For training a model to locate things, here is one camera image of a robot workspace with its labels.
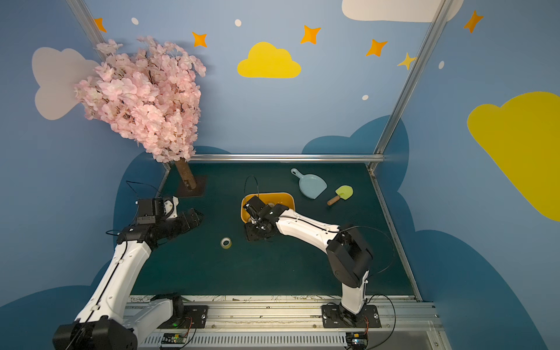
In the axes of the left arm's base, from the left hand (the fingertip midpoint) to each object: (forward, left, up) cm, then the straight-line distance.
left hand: (195, 218), depth 81 cm
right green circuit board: (-35, -60, -18) cm, 71 cm away
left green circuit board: (-36, +2, -18) cm, 40 cm away
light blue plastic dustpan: (+30, -48, -16) cm, 59 cm away
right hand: (-2, -22, -7) cm, 23 cm away
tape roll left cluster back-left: (-3, -9, -16) cm, 18 cm away
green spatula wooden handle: (+21, -58, -16) cm, 64 cm away
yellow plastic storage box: (+19, -35, -13) cm, 42 cm away
